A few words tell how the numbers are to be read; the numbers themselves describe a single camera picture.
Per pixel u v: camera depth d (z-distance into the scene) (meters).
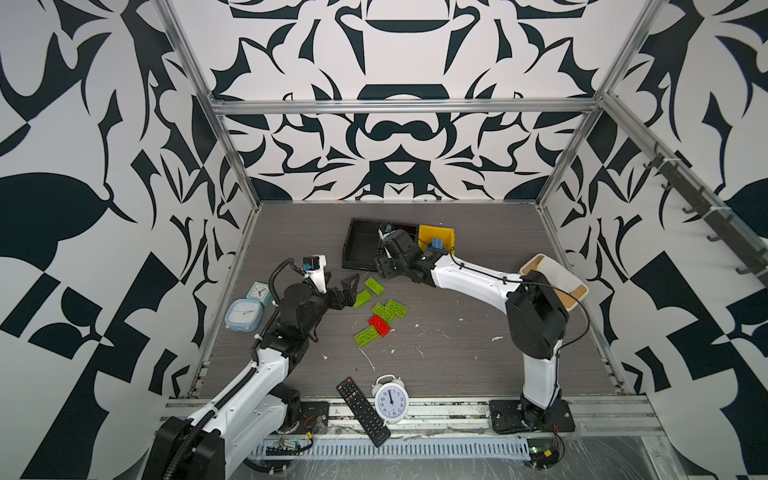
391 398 0.75
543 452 0.71
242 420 0.48
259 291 0.94
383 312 0.92
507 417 0.74
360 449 0.71
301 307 0.60
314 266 0.69
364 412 0.73
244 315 0.89
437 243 1.01
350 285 0.73
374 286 0.97
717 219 0.59
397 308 0.93
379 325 0.88
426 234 1.05
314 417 0.74
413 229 1.03
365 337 0.87
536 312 0.50
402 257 0.69
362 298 0.94
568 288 0.91
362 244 1.07
